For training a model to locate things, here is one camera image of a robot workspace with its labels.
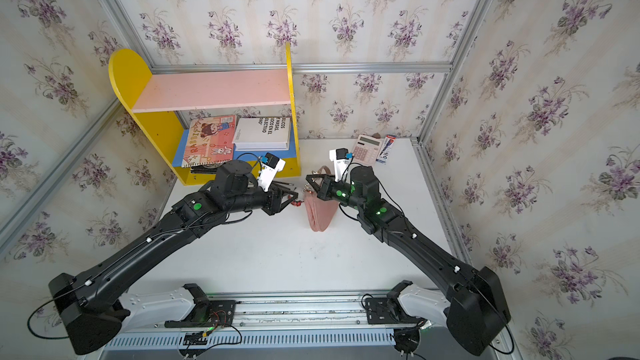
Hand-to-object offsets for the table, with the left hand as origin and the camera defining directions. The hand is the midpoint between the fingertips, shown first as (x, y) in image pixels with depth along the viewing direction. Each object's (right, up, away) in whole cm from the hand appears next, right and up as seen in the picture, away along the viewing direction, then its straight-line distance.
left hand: (298, 196), depth 67 cm
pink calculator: (+28, +15, +47) cm, 57 cm away
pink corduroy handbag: (+6, -7, +11) cm, 14 cm away
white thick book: (-18, +21, +32) cm, 42 cm away
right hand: (+3, +4, +4) cm, 7 cm away
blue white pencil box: (+37, +16, +48) cm, 63 cm away
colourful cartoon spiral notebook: (-40, +18, +34) cm, 56 cm away
